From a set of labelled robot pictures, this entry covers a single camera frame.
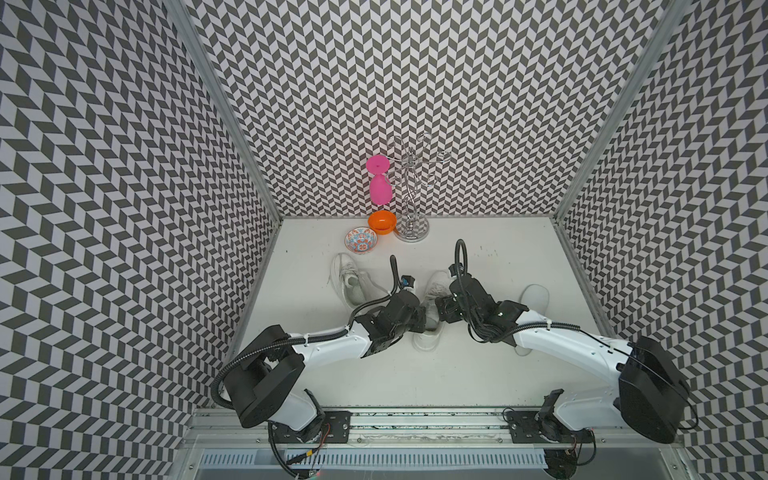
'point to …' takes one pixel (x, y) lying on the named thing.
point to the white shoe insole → (536, 297)
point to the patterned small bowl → (361, 240)
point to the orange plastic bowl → (382, 222)
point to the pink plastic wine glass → (380, 187)
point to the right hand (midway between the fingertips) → (449, 302)
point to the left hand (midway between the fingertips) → (423, 313)
